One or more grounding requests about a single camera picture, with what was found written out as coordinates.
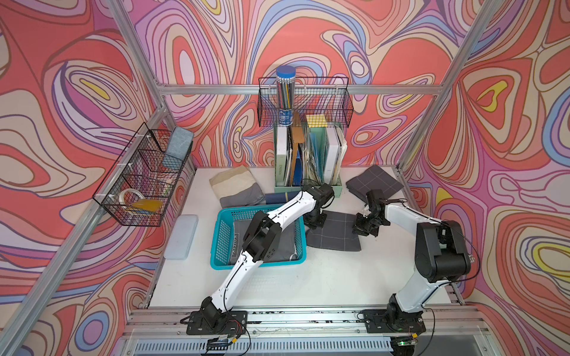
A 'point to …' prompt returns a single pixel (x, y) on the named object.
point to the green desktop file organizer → (308, 154)
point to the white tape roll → (121, 196)
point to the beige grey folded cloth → (237, 188)
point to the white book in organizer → (332, 153)
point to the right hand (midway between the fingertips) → (355, 235)
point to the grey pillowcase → (288, 245)
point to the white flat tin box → (182, 237)
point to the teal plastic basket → (228, 229)
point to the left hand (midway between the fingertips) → (318, 227)
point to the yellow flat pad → (148, 205)
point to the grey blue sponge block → (178, 147)
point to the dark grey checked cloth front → (335, 233)
